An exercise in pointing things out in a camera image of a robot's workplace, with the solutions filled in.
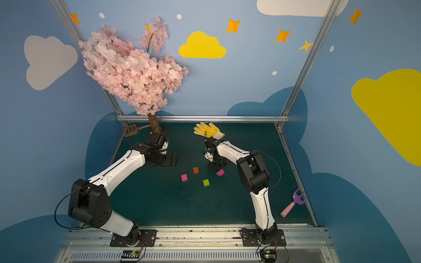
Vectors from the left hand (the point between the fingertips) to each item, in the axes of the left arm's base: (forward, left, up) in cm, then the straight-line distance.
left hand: (169, 159), depth 88 cm
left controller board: (-42, +13, -15) cm, 46 cm away
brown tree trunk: (+28, +16, 0) cm, 32 cm away
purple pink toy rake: (-15, -70, -11) cm, 73 cm away
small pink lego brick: (-2, -28, -9) cm, 30 cm away
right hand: (+3, -28, -11) cm, 30 cm away
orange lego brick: (0, -13, -11) cm, 17 cm away
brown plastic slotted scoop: (+30, +34, -10) cm, 47 cm away
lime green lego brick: (-8, -20, -11) cm, 24 cm away
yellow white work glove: (+34, -20, -13) cm, 41 cm away
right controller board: (-41, -50, -15) cm, 66 cm away
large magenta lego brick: (-5, -7, -11) cm, 14 cm away
